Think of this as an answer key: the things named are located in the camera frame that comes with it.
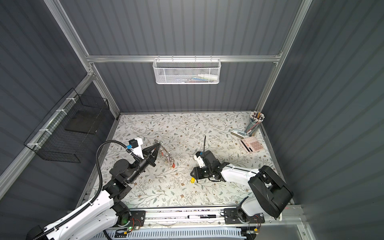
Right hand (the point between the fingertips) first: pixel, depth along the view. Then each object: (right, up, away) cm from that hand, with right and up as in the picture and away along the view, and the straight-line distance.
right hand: (194, 174), depth 86 cm
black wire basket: (-64, +25, -12) cm, 70 cm away
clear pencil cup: (+39, +33, +7) cm, 52 cm away
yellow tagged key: (-1, -4, 0) cm, 4 cm away
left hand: (-16, +19, -16) cm, 30 cm away
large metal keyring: (-15, +15, -14) cm, 25 cm away
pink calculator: (+38, +16, +13) cm, 43 cm away
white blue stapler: (+31, +23, +19) cm, 43 cm away
